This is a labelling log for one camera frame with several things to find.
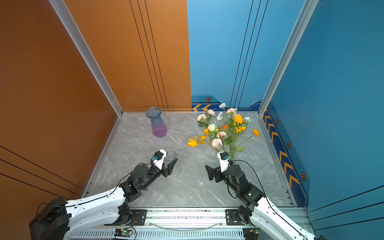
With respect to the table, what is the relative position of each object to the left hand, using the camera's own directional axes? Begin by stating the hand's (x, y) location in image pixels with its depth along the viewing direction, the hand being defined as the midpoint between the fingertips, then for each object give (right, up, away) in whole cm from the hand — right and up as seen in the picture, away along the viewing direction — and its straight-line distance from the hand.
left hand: (172, 154), depth 77 cm
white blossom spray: (+31, +22, +38) cm, 54 cm away
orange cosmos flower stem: (+11, +5, +12) cm, 17 cm away
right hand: (+21, -5, +1) cm, 22 cm away
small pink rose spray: (+18, +20, +35) cm, 44 cm away
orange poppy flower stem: (+41, 0, +21) cm, 46 cm away
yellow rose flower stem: (+41, +12, +26) cm, 50 cm away
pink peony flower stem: (+26, +4, +18) cm, 31 cm away
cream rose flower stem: (+24, +14, +29) cm, 40 cm away
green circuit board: (-23, -36, -6) cm, 43 cm away
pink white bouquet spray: (+42, +20, +31) cm, 56 cm away
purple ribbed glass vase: (-16, +13, +34) cm, 40 cm away
